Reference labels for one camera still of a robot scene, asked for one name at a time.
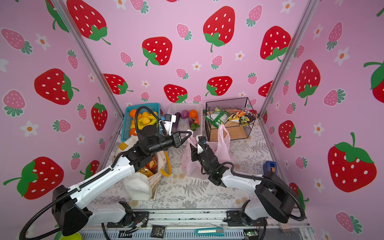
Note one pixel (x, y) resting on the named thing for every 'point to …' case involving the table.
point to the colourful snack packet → (242, 116)
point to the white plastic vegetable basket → (189, 116)
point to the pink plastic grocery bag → (193, 168)
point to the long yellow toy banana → (152, 121)
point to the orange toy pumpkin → (193, 114)
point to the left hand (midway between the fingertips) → (191, 133)
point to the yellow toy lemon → (145, 120)
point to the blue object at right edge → (270, 166)
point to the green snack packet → (217, 117)
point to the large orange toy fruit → (132, 131)
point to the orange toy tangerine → (132, 113)
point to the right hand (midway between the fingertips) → (193, 142)
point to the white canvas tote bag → (139, 187)
